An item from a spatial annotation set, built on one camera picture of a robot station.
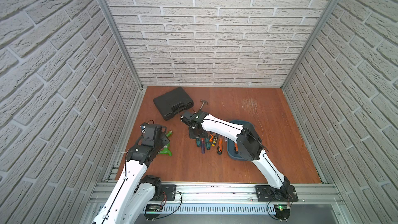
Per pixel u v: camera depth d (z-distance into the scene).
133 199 0.55
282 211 0.70
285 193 0.63
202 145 0.88
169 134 0.92
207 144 0.87
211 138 0.90
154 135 0.57
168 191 0.73
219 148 0.87
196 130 0.67
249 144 0.56
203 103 1.09
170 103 1.04
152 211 0.70
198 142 0.88
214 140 0.90
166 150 0.86
